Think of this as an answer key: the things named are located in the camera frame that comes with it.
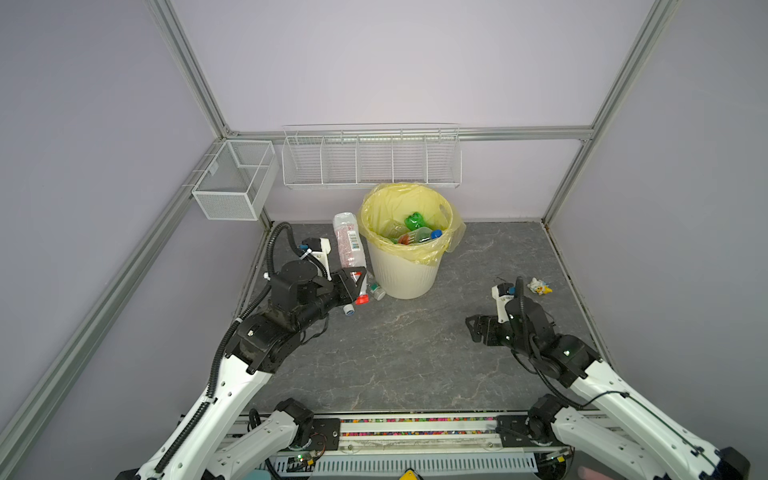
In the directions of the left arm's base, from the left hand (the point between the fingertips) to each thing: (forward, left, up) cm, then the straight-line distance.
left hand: (362, 277), depth 64 cm
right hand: (-4, -29, -18) cm, 34 cm away
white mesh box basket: (+52, +45, -13) cm, 70 cm away
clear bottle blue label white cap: (+8, +7, -29) cm, 31 cm away
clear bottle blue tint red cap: (+19, -12, -10) cm, 25 cm away
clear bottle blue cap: (+18, -17, -7) cm, 25 cm away
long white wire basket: (+52, +1, -4) cm, 52 cm away
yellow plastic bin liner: (+34, -8, -10) cm, 37 cm away
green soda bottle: (+31, -15, -15) cm, 38 cm away
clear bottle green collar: (+16, -1, -31) cm, 35 cm away
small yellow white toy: (+12, -55, -29) cm, 63 cm away
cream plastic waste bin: (+12, -10, -21) cm, 26 cm away
